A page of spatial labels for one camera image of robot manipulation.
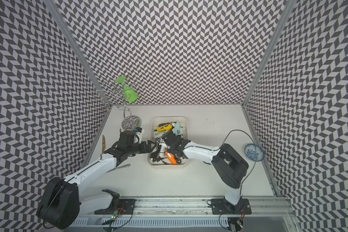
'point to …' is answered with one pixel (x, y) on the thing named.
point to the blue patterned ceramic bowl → (254, 152)
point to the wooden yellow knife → (103, 144)
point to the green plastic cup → (130, 94)
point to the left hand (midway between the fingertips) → (151, 146)
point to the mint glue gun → (178, 130)
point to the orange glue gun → (171, 157)
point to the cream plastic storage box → (158, 157)
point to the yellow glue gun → (166, 127)
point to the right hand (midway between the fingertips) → (174, 141)
